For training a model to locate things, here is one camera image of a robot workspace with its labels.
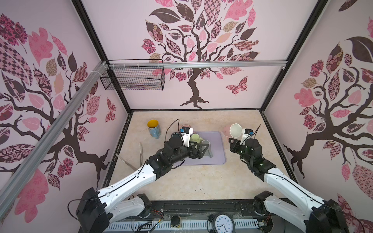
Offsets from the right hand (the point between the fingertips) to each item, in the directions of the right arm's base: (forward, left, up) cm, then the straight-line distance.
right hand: (230, 137), depth 81 cm
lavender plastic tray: (+4, +5, -18) cm, 19 cm away
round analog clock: (-39, +8, -16) cm, 43 cm away
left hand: (-9, +17, +6) cm, 20 cm away
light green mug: (+6, +20, -7) cm, 22 cm away
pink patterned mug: (+4, -3, +1) cm, 5 cm away
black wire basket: (+41, +59, +17) cm, 74 cm away
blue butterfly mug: (+16, +49, -9) cm, 52 cm away
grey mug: (-14, +15, +10) cm, 23 cm away
